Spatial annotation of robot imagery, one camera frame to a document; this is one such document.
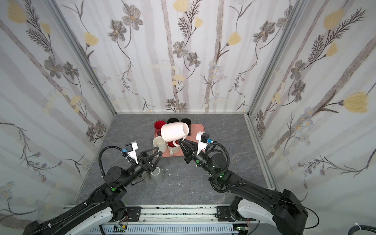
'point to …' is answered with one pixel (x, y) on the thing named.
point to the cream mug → (172, 148)
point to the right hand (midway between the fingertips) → (178, 140)
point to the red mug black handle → (157, 126)
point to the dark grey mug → (147, 177)
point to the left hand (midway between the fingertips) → (156, 148)
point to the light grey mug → (157, 176)
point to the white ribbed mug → (158, 141)
